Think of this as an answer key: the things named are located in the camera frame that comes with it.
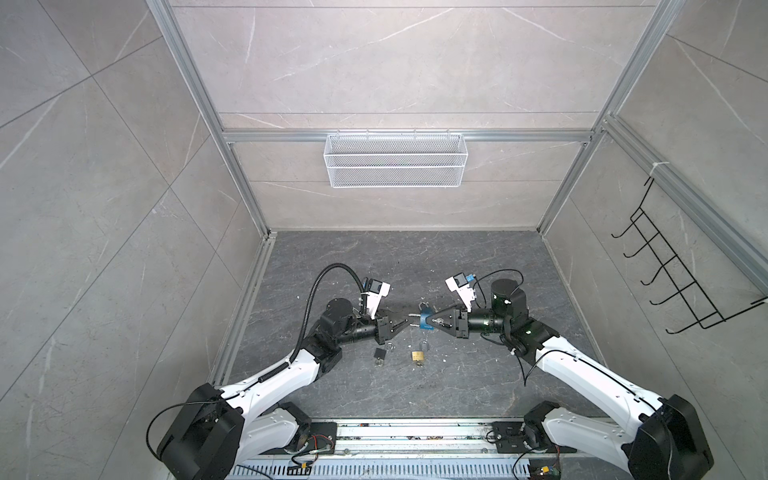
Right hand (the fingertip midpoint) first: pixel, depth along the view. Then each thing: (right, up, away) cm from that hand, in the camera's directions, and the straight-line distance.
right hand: (429, 319), depth 72 cm
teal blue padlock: (+2, -3, +25) cm, 26 cm away
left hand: (-5, +1, -1) cm, 5 cm away
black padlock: (-13, -14, +16) cm, 24 cm away
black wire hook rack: (+58, +6, -8) cm, 58 cm away
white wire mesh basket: (-8, +49, +29) cm, 57 cm away
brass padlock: (-1, -15, +16) cm, 22 cm away
